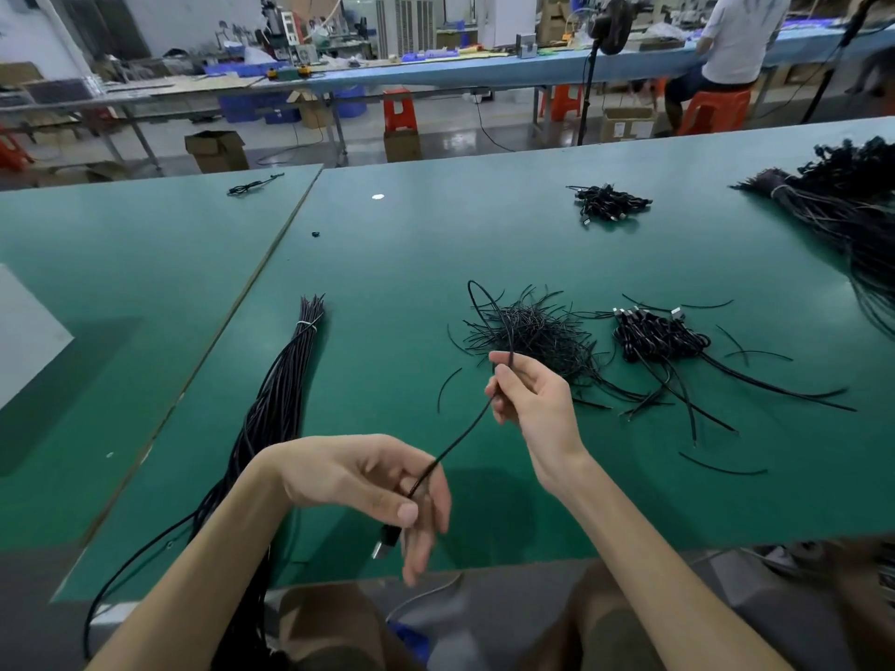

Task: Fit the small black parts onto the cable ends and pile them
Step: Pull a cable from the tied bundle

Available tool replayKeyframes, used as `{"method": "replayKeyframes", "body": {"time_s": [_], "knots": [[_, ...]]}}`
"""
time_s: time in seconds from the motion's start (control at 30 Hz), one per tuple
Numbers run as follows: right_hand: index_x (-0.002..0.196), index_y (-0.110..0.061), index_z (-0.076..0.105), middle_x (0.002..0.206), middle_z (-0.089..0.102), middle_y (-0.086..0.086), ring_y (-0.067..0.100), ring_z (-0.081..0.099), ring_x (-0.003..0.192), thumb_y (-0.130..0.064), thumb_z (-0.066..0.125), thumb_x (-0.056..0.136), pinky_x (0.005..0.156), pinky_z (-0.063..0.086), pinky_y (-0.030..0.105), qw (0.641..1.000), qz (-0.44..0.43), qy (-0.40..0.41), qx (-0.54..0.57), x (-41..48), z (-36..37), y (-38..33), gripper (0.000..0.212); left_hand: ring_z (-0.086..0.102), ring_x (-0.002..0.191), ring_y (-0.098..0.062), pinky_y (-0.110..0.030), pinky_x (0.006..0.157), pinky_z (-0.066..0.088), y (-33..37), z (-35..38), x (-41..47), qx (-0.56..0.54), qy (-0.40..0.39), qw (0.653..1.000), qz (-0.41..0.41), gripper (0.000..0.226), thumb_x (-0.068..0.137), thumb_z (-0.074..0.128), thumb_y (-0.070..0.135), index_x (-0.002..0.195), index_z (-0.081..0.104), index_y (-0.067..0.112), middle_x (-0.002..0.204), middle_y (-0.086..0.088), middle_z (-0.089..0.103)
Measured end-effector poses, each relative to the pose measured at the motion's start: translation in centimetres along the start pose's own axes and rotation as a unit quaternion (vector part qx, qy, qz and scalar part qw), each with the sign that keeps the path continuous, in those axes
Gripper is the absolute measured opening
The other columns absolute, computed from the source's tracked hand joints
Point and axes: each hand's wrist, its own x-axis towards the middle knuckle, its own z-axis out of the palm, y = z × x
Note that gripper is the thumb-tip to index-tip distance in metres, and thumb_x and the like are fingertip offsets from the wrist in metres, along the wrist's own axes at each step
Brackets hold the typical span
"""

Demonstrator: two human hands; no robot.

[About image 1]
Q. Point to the person's left hand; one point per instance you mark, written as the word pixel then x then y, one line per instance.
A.
pixel 350 475

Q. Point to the person's right hand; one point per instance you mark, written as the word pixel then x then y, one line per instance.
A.
pixel 543 415

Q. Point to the person's right forearm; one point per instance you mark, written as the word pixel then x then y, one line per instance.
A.
pixel 678 587

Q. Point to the person's left forearm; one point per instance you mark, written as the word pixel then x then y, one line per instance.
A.
pixel 182 587

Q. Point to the person's brown shorts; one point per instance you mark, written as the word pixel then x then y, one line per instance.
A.
pixel 336 629

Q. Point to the person's right leg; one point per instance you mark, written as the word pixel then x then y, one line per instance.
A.
pixel 870 608

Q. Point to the blue plastic item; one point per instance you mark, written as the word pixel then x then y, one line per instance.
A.
pixel 410 643

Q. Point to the small cardboard box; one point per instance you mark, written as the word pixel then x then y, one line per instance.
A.
pixel 403 145

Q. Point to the orange plastic stool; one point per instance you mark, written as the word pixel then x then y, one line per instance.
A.
pixel 11 151
pixel 564 103
pixel 715 112

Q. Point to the red plastic stool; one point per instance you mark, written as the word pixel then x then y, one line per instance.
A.
pixel 400 112

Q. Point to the long blue workbench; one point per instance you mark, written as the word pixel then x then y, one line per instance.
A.
pixel 518 65

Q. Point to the open cardboard box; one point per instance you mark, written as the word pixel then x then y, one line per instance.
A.
pixel 217 151

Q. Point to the large white box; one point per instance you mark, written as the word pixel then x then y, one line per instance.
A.
pixel 25 335

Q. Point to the black fan on stand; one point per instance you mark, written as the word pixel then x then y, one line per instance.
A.
pixel 609 23

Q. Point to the black tripod stand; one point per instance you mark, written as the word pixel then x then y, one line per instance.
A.
pixel 839 56

